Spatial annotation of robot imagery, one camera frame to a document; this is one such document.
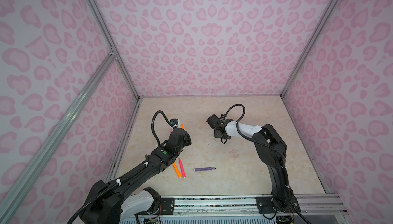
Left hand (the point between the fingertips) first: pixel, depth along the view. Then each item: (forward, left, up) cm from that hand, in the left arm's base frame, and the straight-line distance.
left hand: (187, 130), depth 83 cm
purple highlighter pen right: (-16, -9, -15) cm, 24 cm away
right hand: (+7, -21, -15) cm, 27 cm away
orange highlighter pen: (+11, +5, -14) cm, 19 cm away
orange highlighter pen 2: (-16, +6, -15) cm, 23 cm away
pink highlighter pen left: (-15, +4, -16) cm, 22 cm away
